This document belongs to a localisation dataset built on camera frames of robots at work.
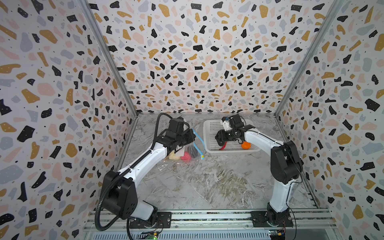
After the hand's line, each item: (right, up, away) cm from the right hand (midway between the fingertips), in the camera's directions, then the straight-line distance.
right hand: (216, 133), depth 94 cm
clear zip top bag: (-12, -9, -9) cm, 18 cm away
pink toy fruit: (-18, -14, -4) cm, 23 cm away
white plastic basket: (-3, +4, +13) cm, 14 cm away
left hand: (-12, +1, -13) cm, 18 cm away
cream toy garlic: (-27, -14, -2) cm, 31 cm away
